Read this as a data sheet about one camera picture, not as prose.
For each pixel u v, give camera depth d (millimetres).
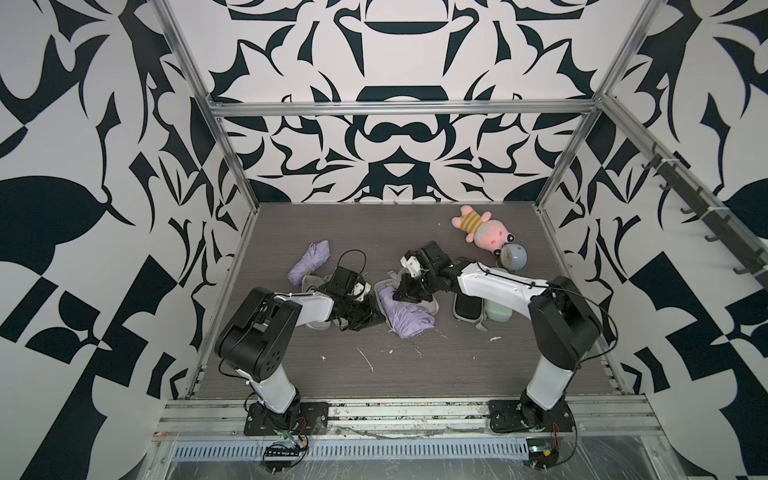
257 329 506
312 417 744
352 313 795
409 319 831
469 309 892
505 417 742
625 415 761
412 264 843
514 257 965
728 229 551
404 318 840
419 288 768
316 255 991
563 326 476
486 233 1023
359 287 871
